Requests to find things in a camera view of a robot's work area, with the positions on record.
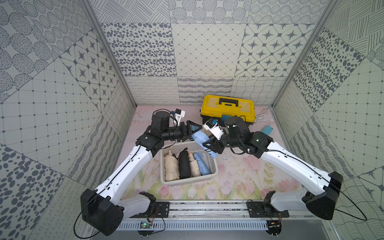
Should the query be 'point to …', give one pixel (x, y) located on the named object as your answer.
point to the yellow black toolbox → (214, 106)
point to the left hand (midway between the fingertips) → (199, 127)
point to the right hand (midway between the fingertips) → (207, 142)
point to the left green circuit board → (145, 224)
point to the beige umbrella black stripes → (194, 168)
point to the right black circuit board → (274, 227)
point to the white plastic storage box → (177, 147)
